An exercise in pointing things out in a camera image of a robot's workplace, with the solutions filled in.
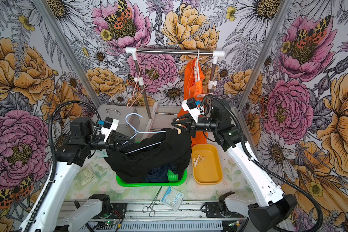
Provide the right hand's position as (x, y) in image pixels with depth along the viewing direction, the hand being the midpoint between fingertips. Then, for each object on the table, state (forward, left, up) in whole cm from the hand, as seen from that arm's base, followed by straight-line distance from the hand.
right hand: (173, 125), depth 61 cm
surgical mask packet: (-18, +2, -39) cm, 43 cm away
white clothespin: (+2, -14, -38) cm, 40 cm away
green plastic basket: (-9, +2, -40) cm, 41 cm away
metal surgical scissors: (-25, +13, -40) cm, 48 cm away
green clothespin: (-7, +30, -9) cm, 32 cm away
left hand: (-5, +17, -5) cm, 18 cm away
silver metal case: (+28, +36, -20) cm, 50 cm away
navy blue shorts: (-8, +9, -32) cm, 34 cm away
